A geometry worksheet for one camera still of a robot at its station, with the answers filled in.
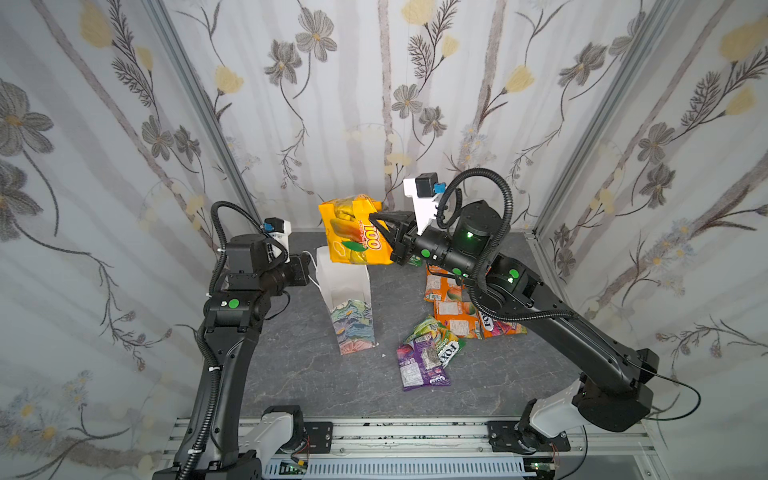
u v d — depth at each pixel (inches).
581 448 28.8
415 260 19.0
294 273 23.4
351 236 22.1
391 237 20.1
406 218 18.8
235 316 17.5
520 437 25.8
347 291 38.9
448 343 34.2
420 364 32.4
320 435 29.0
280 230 23.3
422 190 16.9
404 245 17.8
